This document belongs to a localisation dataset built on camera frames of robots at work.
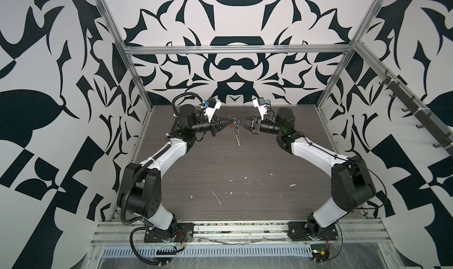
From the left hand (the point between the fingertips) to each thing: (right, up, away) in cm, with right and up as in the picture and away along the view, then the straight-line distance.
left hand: (234, 116), depth 74 cm
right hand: (+2, -3, 0) cm, 3 cm away
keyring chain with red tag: (0, -4, +1) cm, 4 cm away
